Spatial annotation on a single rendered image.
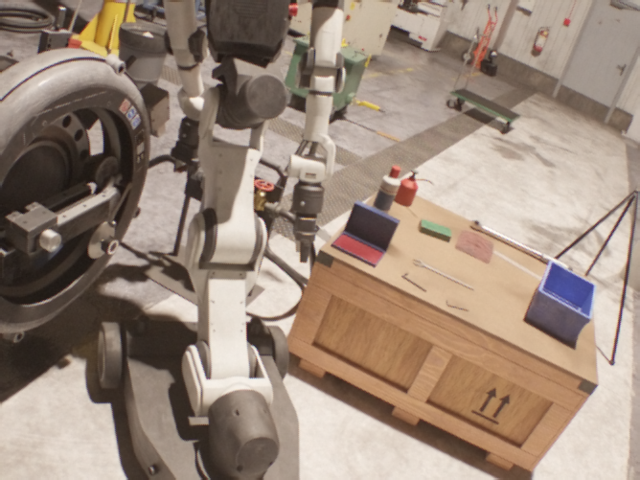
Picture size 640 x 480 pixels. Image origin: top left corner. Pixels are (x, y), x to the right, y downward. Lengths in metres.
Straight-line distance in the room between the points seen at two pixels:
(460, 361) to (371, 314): 0.33
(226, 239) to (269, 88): 0.39
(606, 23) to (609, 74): 0.92
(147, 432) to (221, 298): 0.40
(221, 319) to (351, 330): 0.57
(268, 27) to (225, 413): 0.95
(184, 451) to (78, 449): 0.33
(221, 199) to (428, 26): 9.25
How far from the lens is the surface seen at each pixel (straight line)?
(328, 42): 1.65
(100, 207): 1.61
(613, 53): 11.51
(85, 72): 1.40
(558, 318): 2.02
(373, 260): 1.94
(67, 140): 1.63
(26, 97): 1.30
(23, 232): 1.35
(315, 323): 2.02
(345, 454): 1.93
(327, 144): 1.65
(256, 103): 1.43
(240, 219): 1.55
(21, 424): 1.78
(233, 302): 1.59
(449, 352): 1.93
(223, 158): 1.58
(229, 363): 1.56
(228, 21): 1.53
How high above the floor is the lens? 1.38
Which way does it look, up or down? 28 degrees down
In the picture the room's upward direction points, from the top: 19 degrees clockwise
